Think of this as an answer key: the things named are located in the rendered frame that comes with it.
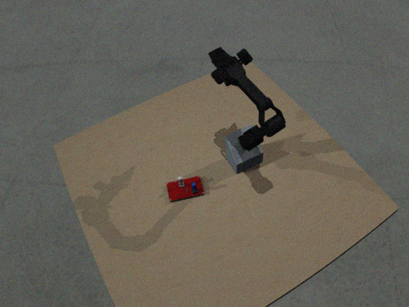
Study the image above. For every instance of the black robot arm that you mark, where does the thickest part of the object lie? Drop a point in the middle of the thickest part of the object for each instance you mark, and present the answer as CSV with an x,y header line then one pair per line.
x,y
233,73

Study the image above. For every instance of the red circuit board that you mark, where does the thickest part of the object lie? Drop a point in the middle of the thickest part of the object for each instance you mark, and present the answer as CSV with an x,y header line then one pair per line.
x,y
184,188

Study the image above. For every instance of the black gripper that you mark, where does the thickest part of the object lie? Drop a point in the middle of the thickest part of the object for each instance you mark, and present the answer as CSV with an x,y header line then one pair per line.
x,y
244,58

